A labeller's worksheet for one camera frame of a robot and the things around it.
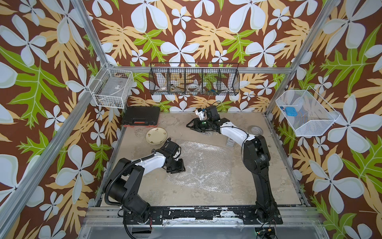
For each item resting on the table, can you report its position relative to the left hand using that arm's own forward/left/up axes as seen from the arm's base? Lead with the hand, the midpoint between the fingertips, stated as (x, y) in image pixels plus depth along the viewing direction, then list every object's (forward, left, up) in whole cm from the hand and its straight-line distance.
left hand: (184, 168), depth 90 cm
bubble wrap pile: (+2, -15, 0) cm, 15 cm away
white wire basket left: (+37, +43, +33) cm, 66 cm away
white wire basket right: (+17, -69, +30) cm, 77 cm away
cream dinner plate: (+25, +21, 0) cm, 33 cm away
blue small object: (+25, -63, +25) cm, 72 cm away
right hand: (+23, -2, +14) cm, 27 cm away
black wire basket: (+50, -4, +30) cm, 59 cm away
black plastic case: (+44, +38, 0) cm, 58 cm away
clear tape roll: (+29, -52, +1) cm, 59 cm away
